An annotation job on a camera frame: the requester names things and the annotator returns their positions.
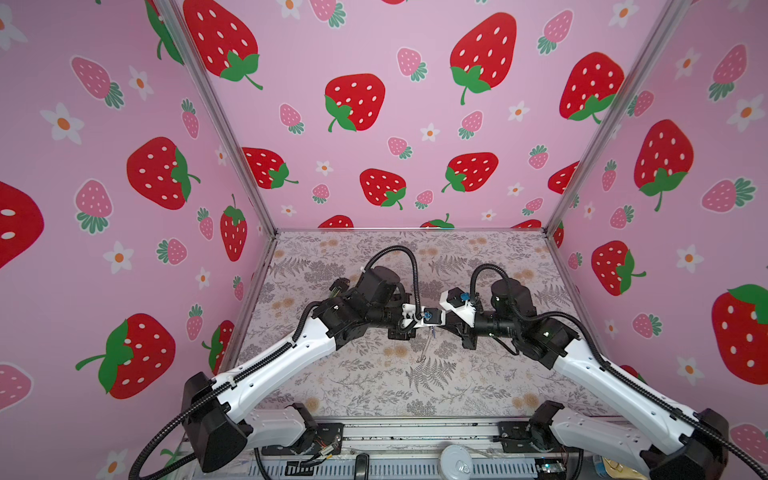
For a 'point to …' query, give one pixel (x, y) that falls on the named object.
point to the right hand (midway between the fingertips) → (434, 319)
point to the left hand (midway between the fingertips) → (429, 312)
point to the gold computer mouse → (619, 471)
